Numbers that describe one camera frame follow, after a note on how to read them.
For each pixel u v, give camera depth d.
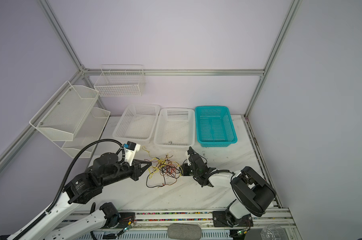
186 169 0.78
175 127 1.13
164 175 0.82
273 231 0.69
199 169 0.69
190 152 0.83
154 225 0.73
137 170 0.55
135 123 1.14
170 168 0.78
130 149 0.56
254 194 0.44
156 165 0.74
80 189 0.44
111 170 0.48
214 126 1.15
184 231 0.68
